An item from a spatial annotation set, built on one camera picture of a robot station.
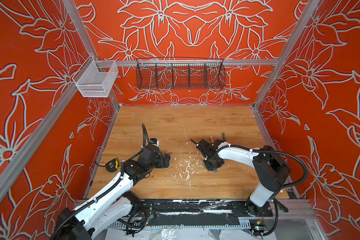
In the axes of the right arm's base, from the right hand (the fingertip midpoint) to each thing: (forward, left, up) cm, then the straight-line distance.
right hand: (209, 166), depth 87 cm
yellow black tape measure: (0, +57, +5) cm, 57 cm away
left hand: (+2, +27, +12) cm, 30 cm away
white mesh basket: (+40, +70, +32) cm, 87 cm away
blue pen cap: (-2, -3, 0) cm, 4 cm away
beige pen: (+20, -4, -1) cm, 20 cm away
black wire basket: (+52, +16, +30) cm, 63 cm away
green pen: (+22, -13, -1) cm, 25 cm away
